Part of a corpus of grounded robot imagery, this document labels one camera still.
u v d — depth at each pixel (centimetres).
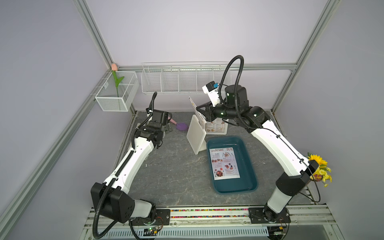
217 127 102
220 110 59
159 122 58
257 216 74
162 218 73
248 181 85
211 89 55
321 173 63
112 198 39
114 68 89
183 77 103
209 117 56
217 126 102
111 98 78
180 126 112
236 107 48
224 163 91
